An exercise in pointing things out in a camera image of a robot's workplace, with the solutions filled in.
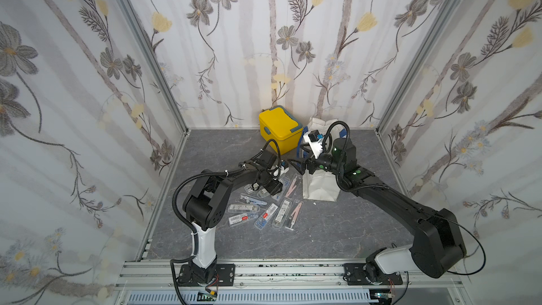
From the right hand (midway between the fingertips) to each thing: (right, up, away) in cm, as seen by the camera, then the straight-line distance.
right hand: (299, 151), depth 75 cm
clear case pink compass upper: (0, -16, +22) cm, 27 cm away
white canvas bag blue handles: (+10, -14, +12) cm, 21 cm away
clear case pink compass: (-1, -27, +14) cm, 30 cm away
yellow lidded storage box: (-7, +14, +35) cm, 38 cm away
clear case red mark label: (-21, -28, +12) cm, 37 cm away
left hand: (-7, -15, +21) cm, 27 cm away
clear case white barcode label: (-6, -26, +13) cm, 30 cm away
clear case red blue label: (-13, -27, +12) cm, 32 cm away
